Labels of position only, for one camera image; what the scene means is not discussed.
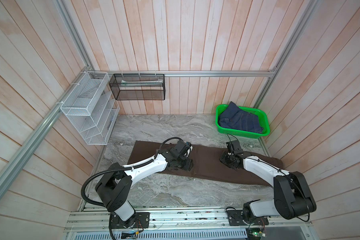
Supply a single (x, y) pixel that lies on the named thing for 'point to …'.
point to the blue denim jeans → (234, 117)
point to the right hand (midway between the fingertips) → (221, 158)
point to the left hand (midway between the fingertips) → (189, 167)
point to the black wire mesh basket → (138, 86)
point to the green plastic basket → (262, 118)
